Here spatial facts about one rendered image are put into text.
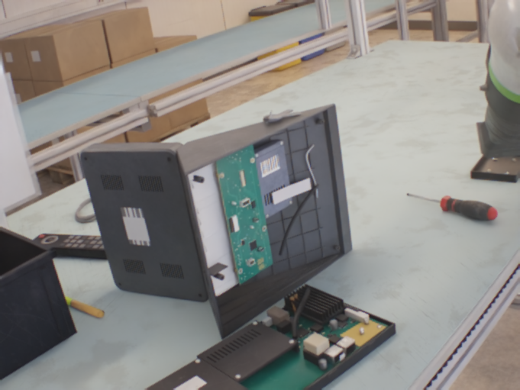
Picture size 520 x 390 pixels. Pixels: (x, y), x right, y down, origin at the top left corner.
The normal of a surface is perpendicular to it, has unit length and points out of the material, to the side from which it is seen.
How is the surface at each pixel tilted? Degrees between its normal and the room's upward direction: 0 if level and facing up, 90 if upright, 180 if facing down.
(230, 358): 0
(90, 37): 90
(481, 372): 0
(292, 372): 0
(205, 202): 90
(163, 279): 90
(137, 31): 90
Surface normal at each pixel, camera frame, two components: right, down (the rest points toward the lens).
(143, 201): -0.40, 0.40
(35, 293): 0.76, 0.14
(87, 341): -0.15, -0.91
